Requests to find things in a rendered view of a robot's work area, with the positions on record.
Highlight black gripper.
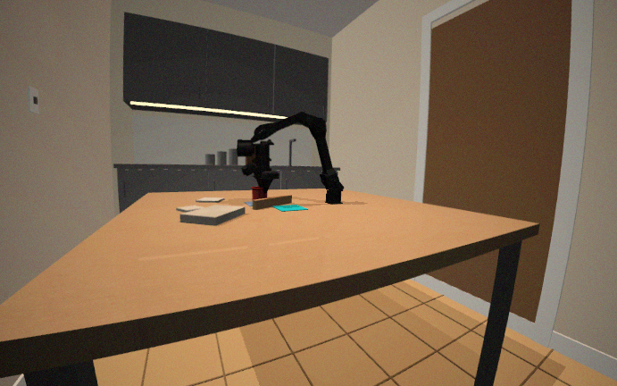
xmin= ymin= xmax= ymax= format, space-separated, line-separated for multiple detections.
xmin=252 ymin=156 xmax=279 ymax=194

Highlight dark red cup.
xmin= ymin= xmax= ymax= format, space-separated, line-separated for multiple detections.
xmin=251 ymin=187 xmax=267 ymax=200

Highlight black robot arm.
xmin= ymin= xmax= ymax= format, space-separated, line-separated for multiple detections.
xmin=237 ymin=112 xmax=344 ymax=205

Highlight beige flat rectangular slab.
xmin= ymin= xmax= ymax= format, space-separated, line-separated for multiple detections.
xmin=179 ymin=205 xmax=246 ymax=226

